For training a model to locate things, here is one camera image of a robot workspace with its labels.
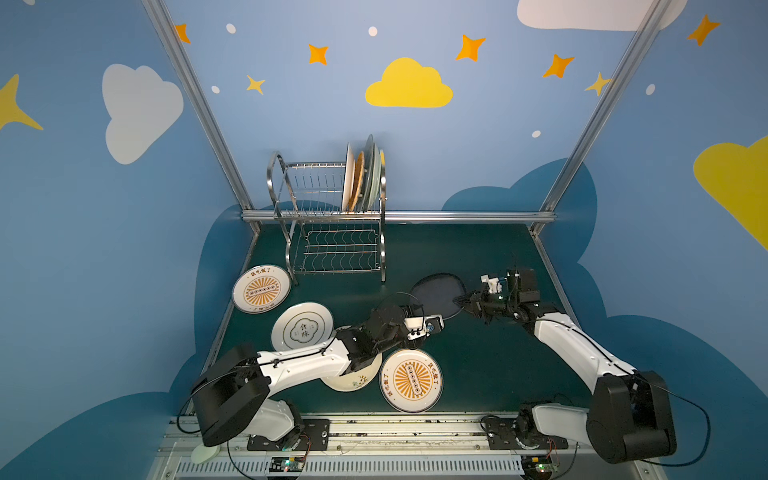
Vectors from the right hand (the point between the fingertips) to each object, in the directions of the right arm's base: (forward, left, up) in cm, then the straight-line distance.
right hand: (456, 296), depth 82 cm
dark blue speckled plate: (+4, +5, -4) cm, 7 cm away
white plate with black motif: (-4, +47, -15) cm, 49 cm away
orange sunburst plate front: (-19, +12, -16) cm, 27 cm away
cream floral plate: (-20, +27, -14) cm, 36 cm away
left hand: (-6, +9, +1) cm, 11 cm away
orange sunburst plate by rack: (+8, +64, -14) cm, 66 cm away
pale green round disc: (-39, +62, -13) cm, 74 cm away
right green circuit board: (-37, -19, -17) cm, 45 cm away
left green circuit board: (-40, +42, -15) cm, 60 cm away
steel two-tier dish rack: (+31, +47, -11) cm, 57 cm away
